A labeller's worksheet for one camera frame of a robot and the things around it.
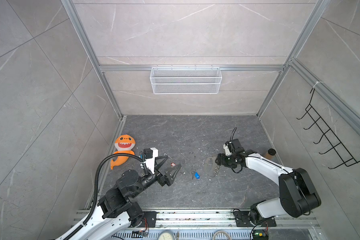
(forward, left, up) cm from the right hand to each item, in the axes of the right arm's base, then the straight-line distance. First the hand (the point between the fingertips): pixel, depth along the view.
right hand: (219, 160), depth 91 cm
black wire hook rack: (-16, -44, +29) cm, 55 cm away
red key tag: (-1, +29, -3) cm, 29 cm away
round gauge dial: (-37, +31, +2) cm, 48 cm away
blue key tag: (-8, +14, -3) cm, 17 cm away
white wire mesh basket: (+47, +20, +26) cm, 58 cm away
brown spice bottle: (+1, -30, +5) cm, 31 cm away
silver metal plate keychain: (-2, +7, -4) cm, 8 cm away
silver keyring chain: (-6, +3, -3) cm, 7 cm away
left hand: (-13, +26, +29) cm, 41 cm away
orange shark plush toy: (+10, +60, +6) cm, 61 cm away
